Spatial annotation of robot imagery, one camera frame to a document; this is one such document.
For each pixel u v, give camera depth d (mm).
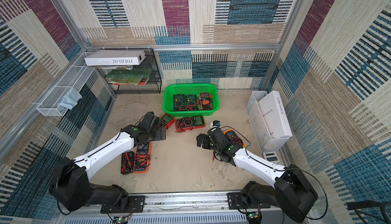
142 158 848
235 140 877
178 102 1114
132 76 937
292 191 407
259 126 859
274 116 822
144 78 1051
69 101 676
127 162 830
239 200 743
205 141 744
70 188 415
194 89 1089
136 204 732
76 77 828
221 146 636
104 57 793
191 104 1082
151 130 672
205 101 1085
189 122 989
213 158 879
